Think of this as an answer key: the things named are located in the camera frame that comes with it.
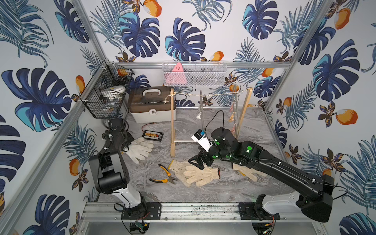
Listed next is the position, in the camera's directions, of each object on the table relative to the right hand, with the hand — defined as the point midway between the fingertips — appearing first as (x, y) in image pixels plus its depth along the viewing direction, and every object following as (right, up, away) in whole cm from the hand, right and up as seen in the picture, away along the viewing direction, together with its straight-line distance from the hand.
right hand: (194, 152), depth 68 cm
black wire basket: (-54, +44, +25) cm, 74 cm away
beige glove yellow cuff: (-9, -14, +21) cm, 26 cm away
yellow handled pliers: (-13, -19, +16) cm, 28 cm away
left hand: (-42, +3, +23) cm, 48 cm away
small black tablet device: (-28, +5, +36) cm, 46 cm away
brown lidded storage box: (-29, +26, +28) cm, 48 cm away
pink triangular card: (-10, +43, +22) cm, 49 cm away
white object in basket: (-44, +30, +12) cm, 54 cm away
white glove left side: (-34, -3, +24) cm, 41 cm away
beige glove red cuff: (+4, -18, +18) cm, 26 cm away
